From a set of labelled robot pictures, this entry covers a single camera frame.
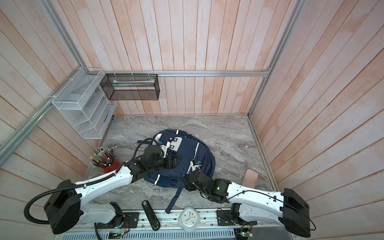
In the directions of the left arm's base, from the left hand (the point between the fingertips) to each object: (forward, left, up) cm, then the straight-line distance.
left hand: (177, 162), depth 79 cm
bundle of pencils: (+2, +41, +2) cm, 41 cm away
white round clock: (-25, -6, -10) cm, 28 cm away
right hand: (-7, -5, -5) cm, 10 cm away
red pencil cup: (+1, +36, -5) cm, 36 cm away
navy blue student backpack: (+6, -10, -4) cm, 12 cm away
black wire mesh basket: (+53, +35, +12) cm, 64 cm away
